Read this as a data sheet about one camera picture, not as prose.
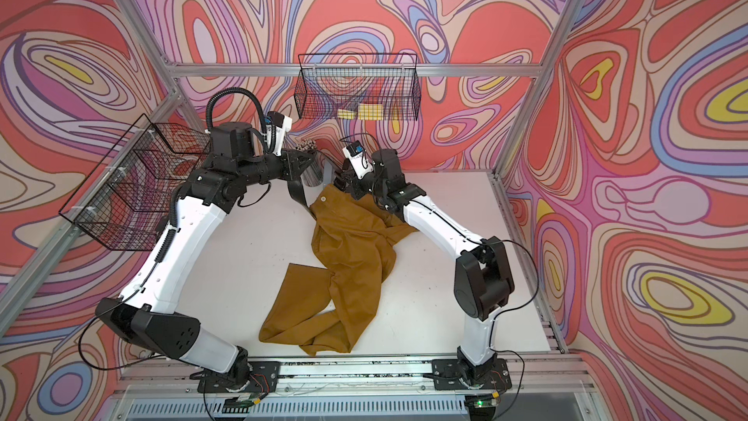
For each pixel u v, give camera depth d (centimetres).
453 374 73
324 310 84
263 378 72
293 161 60
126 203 72
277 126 61
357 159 71
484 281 47
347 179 80
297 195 68
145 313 40
